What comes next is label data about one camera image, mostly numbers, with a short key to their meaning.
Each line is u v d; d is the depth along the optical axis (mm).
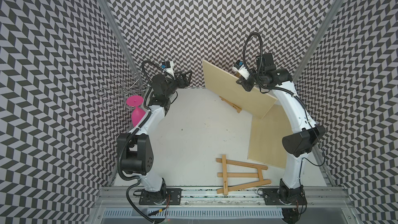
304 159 540
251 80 669
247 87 707
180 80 720
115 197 739
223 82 795
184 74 721
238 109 1025
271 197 737
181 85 738
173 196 727
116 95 896
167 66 696
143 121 516
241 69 682
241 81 709
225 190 721
